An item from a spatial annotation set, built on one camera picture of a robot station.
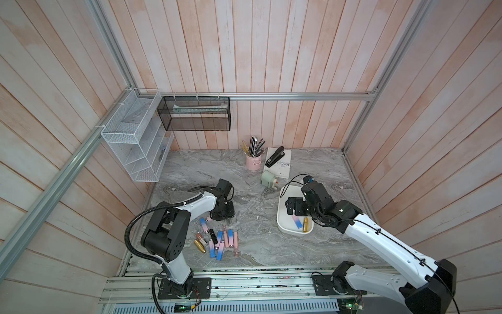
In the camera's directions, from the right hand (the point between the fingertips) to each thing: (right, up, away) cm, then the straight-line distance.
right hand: (294, 202), depth 79 cm
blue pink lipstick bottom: (-35, -19, +3) cm, 40 cm away
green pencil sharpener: (-9, +8, +19) cm, 22 cm away
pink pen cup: (-16, +17, +25) cm, 34 cm away
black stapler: (-3, +20, +32) cm, 38 cm away
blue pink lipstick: (+4, -11, +11) cm, 16 cm away
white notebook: (+1, +14, +32) cm, 35 cm away
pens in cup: (-15, +25, +28) cm, 41 cm away
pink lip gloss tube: (-29, -16, +6) cm, 34 cm away
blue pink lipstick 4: (-31, -22, +2) cm, 38 cm away
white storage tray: (+2, -12, +11) cm, 16 cm away
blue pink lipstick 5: (-27, -17, +6) cm, 32 cm away
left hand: (-28, -10, +13) cm, 32 cm away
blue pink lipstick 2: (-40, -12, +9) cm, 42 cm away
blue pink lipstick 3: (-32, -17, +5) cm, 37 cm away
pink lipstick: (-25, -18, +5) cm, 31 cm away
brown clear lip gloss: (-41, -17, +6) cm, 45 cm away
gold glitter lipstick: (-41, -20, +4) cm, 45 cm away
